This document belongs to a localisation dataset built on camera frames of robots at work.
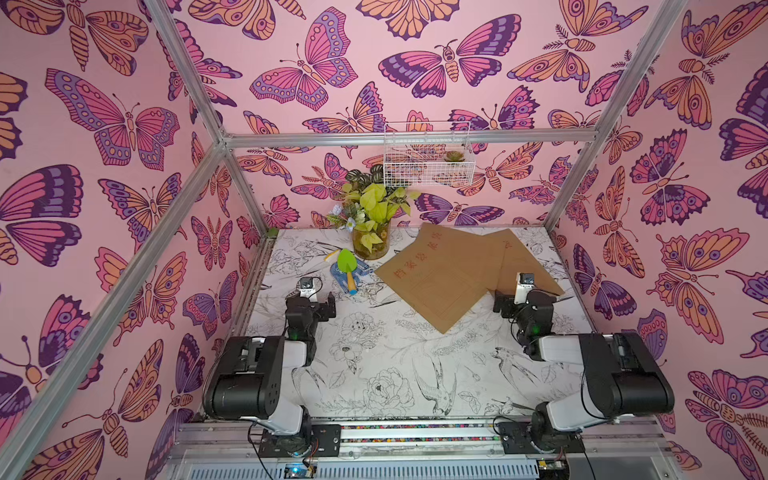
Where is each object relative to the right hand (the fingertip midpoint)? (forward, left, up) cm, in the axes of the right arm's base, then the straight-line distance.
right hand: (516, 290), depth 94 cm
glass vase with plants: (+21, +47, +15) cm, 54 cm away
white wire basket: (+40, +27, +19) cm, 52 cm away
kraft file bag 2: (+18, -6, -7) cm, 20 cm away
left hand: (-1, +62, 0) cm, 62 cm away
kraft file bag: (+12, +21, -7) cm, 25 cm away
